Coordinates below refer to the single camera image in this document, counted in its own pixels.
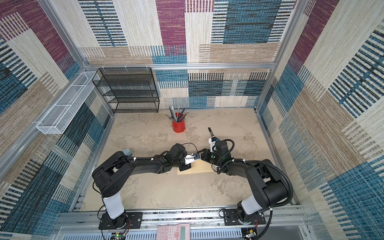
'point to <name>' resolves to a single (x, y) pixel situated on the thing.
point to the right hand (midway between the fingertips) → (200, 155)
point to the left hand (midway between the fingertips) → (193, 158)
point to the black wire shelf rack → (128, 90)
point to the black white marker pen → (211, 132)
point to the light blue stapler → (127, 152)
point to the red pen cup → (178, 126)
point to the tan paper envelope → (198, 166)
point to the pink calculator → (174, 232)
